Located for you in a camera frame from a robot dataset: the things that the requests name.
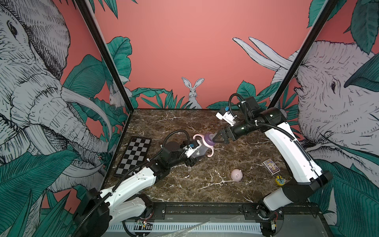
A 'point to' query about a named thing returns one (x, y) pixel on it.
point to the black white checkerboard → (134, 156)
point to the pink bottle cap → (236, 175)
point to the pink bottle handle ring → (204, 143)
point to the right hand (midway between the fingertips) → (216, 135)
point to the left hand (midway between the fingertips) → (199, 146)
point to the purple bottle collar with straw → (208, 138)
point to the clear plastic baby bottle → (202, 151)
